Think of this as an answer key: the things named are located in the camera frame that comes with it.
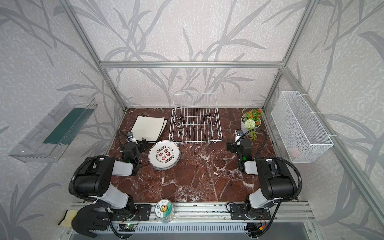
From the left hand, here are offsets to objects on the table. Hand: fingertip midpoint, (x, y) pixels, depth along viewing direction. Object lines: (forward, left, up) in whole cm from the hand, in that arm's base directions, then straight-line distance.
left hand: (137, 134), depth 93 cm
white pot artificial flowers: (+7, -71, +8) cm, 72 cm away
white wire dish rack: (+19, -35, -7) cm, 41 cm away
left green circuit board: (-47, -5, -9) cm, 48 cm away
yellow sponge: (-43, +24, -7) cm, 50 cm away
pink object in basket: (-18, -87, +12) cm, 90 cm away
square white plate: (+9, +5, -7) cm, 12 cm away
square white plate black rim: (+11, -6, -6) cm, 14 cm away
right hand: (+2, -63, 0) cm, 63 cm away
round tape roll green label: (-41, -24, +1) cm, 48 cm away
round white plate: (-11, -18, -6) cm, 22 cm away
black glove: (-44, +16, -7) cm, 47 cm away
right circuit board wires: (-48, -67, -10) cm, 82 cm away
